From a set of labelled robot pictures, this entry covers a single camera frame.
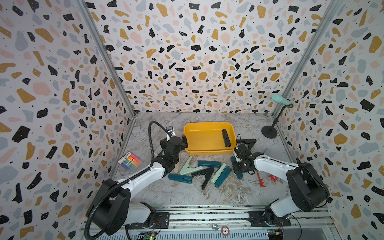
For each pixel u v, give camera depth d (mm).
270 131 1101
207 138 1055
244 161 711
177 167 895
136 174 489
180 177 857
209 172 891
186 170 885
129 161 923
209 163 969
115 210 399
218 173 878
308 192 449
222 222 738
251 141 1034
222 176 876
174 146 626
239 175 873
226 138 1051
